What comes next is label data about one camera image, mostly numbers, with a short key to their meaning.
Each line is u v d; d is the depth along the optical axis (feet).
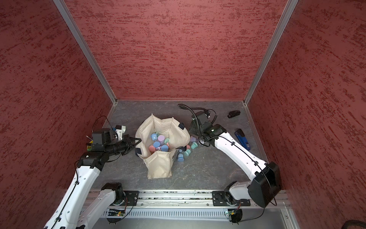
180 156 2.84
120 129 2.28
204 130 1.92
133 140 2.37
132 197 2.39
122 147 2.08
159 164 2.50
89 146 2.71
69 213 1.31
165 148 2.76
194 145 3.02
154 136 2.96
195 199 2.48
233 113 3.59
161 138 2.88
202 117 1.93
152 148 2.79
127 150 2.13
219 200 2.42
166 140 3.03
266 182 1.30
